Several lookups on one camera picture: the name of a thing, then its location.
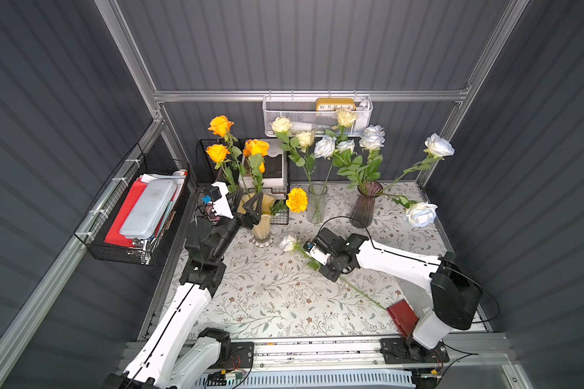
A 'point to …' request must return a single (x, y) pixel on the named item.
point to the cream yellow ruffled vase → (262, 230)
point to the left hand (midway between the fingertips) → (253, 192)
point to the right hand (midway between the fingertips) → (331, 264)
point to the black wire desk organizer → (206, 175)
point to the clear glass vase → (317, 194)
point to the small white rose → (289, 244)
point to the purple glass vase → (362, 209)
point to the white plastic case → (147, 209)
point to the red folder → (113, 235)
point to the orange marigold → (297, 200)
